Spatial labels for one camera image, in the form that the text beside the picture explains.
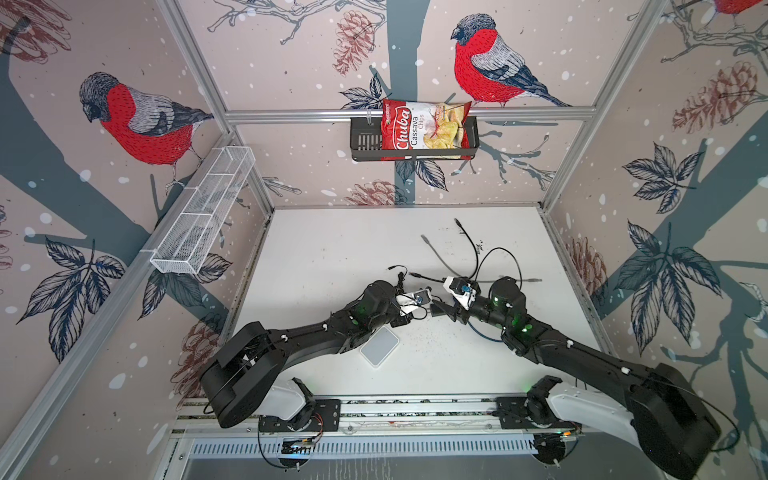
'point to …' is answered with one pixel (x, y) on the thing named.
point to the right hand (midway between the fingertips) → (437, 292)
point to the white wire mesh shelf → (189, 245)
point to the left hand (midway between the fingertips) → (414, 294)
